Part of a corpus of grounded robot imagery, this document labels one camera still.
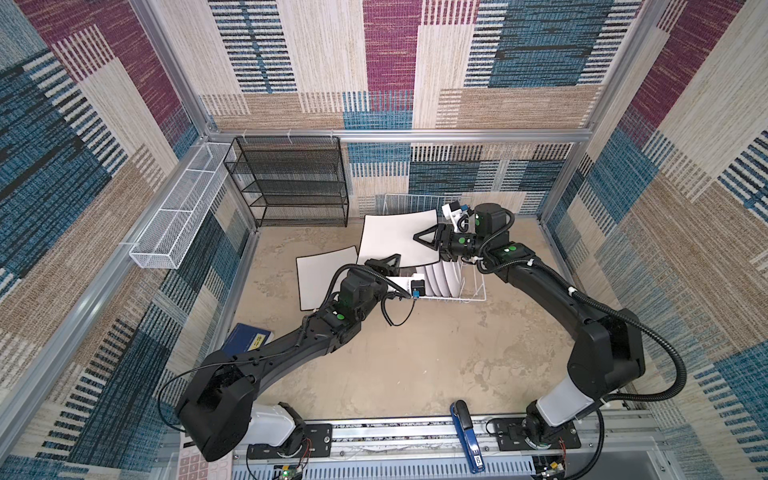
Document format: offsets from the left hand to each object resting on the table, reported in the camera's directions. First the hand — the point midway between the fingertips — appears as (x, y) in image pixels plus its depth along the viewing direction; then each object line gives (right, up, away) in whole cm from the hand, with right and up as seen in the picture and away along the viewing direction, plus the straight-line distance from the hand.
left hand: (392, 246), depth 76 cm
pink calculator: (-45, -50, -7) cm, 68 cm away
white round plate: (+14, -13, +13) cm, 23 cm away
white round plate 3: (+18, -8, +13) cm, 24 cm away
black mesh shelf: (-36, +24, +33) cm, 54 cm away
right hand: (+6, 0, +2) cm, 7 cm away
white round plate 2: (+14, -9, +11) cm, 20 cm away
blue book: (-43, -27, +12) cm, 52 cm away
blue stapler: (+17, -41, -3) cm, 44 cm away
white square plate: (-2, +3, +7) cm, 7 cm away
